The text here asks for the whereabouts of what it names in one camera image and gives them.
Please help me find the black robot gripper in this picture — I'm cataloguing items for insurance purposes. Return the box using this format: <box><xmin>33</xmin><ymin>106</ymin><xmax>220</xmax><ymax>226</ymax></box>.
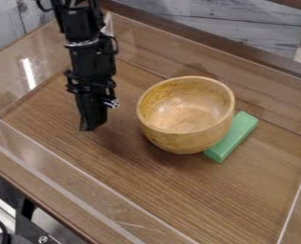
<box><xmin>65</xmin><ymin>32</ymin><xmax>119</xmax><ymax>131</ymax></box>

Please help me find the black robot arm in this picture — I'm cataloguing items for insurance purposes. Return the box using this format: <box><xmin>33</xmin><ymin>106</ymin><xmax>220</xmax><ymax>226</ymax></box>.
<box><xmin>36</xmin><ymin>0</ymin><xmax>119</xmax><ymax>131</ymax></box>

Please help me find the brown wooden bowl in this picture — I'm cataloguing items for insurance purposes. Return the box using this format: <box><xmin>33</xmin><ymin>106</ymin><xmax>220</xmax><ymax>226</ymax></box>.
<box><xmin>136</xmin><ymin>75</ymin><xmax>235</xmax><ymax>154</ymax></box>

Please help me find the green rectangular block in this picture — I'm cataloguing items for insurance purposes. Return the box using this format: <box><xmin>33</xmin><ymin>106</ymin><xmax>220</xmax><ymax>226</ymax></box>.
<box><xmin>204</xmin><ymin>112</ymin><xmax>259</xmax><ymax>163</ymax></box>

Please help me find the clear acrylic tray wall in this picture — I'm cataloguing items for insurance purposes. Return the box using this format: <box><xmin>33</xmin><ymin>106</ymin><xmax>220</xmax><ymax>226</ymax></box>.
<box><xmin>0</xmin><ymin>13</ymin><xmax>301</xmax><ymax>244</ymax></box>

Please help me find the clear acrylic corner bracket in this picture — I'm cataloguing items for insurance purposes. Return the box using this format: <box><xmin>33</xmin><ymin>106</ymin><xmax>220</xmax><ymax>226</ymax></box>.
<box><xmin>100</xmin><ymin>12</ymin><xmax>113</xmax><ymax>36</ymax></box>

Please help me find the black table leg bracket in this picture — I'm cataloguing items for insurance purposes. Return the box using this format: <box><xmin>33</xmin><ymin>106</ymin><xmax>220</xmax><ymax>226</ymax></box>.
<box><xmin>15</xmin><ymin>197</ymin><xmax>61</xmax><ymax>244</ymax></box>

